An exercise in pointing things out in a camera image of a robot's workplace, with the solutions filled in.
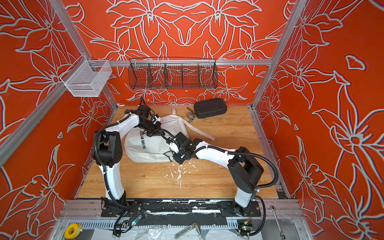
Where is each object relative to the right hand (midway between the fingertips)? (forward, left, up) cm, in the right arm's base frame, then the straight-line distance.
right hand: (174, 156), depth 85 cm
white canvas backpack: (+7, +21, 0) cm, 22 cm away
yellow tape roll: (-34, +46, -6) cm, 58 cm away
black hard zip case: (+41, -25, -2) cm, 48 cm away
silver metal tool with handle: (+35, -10, -4) cm, 36 cm away
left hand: (+15, +7, +2) cm, 17 cm away
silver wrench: (-37, -51, -7) cm, 63 cm away
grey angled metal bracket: (-32, -11, -6) cm, 35 cm away
